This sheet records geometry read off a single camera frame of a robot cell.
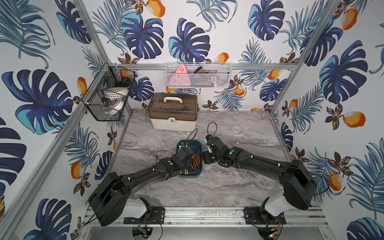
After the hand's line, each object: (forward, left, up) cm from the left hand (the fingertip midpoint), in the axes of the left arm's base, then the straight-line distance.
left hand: (187, 156), depth 85 cm
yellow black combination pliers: (-6, 0, -8) cm, 10 cm away
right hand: (+2, -10, 0) cm, 11 cm away
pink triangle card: (+39, +7, +26) cm, 48 cm away
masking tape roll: (+34, -34, -9) cm, 49 cm away
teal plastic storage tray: (+12, -4, -7) cm, 14 cm away
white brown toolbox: (+24, +10, +12) cm, 29 cm away
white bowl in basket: (+20, +40, +24) cm, 51 cm away
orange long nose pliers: (0, -5, -6) cm, 8 cm away
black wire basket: (+39, +51, +25) cm, 68 cm away
